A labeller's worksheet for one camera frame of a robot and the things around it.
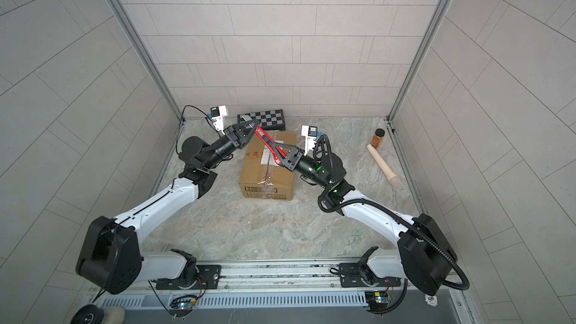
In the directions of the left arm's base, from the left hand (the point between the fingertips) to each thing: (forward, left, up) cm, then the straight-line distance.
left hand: (264, 126), depth 64 cm
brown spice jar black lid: (+19, -45, -30) cm, 57 cm away
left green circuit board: (-40, +24, -33) cm, 57 cm away
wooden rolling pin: (+4, -49, -35) cm, 60 cm away
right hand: (-6, -2, -5) cm, 8 cm away
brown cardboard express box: (-3, +4, -24) cm, 24 cm away
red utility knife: (-4, -2, -4) cm, 6 cm away
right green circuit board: (-39, -35, -36) cm, 64 cm away
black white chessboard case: (+34, +3, -34) cm, 48 cm away
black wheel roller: (-43, +43, -25) cm, 66 cm away
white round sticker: (-39, -51, -35) cm, 73 cm away
